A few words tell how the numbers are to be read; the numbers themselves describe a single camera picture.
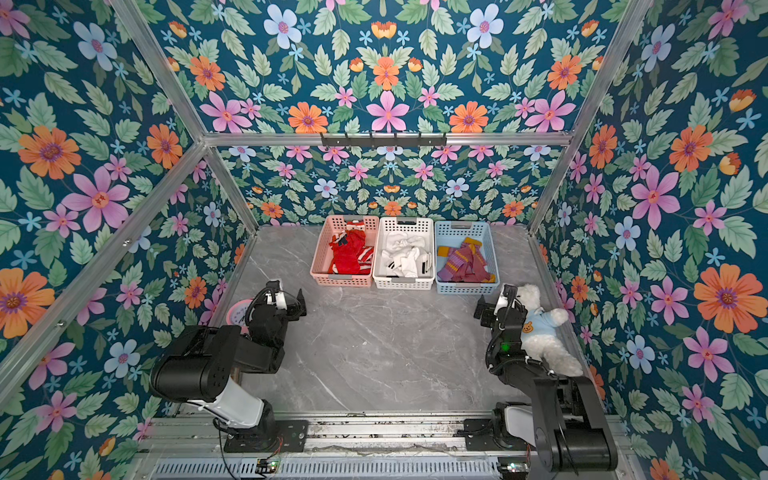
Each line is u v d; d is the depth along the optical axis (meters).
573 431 0.41
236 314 0.93
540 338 0.82
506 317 0.70
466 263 1.01
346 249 1.06
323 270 1.07
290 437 0.73
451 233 1.15
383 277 1.02
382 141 0.93
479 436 0.72
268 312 0.72
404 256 1.03
